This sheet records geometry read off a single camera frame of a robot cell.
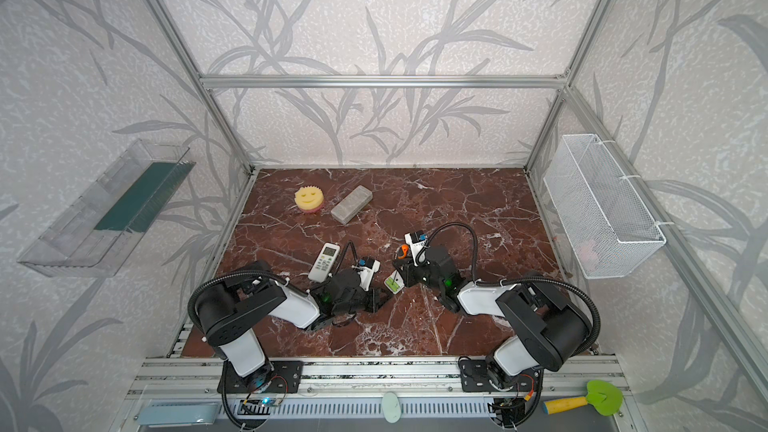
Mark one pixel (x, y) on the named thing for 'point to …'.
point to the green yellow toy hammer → (602, 396)
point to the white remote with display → (324, 262)
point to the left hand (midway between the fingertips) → (396, 289)
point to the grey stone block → (352, 204)
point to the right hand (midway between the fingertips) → (397, 253)
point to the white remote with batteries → (395, 282)
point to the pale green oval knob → (391, 407)
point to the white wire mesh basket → (608, 227)
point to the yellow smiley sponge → (308, 198)
